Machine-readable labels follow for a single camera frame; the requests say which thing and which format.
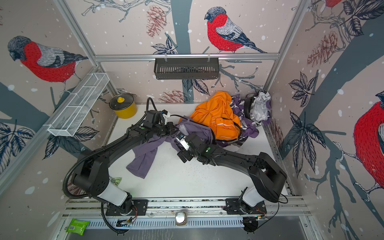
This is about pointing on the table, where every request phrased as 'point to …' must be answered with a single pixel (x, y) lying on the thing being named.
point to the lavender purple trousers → (142, 154)
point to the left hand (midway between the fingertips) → (181, 126)
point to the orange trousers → (216, 113)
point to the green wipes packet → (77, 226)
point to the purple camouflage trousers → (255, 108)
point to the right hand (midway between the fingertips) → (185, 145)
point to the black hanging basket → (186, 68)
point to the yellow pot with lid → (124, 105)
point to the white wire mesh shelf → (77, 106)
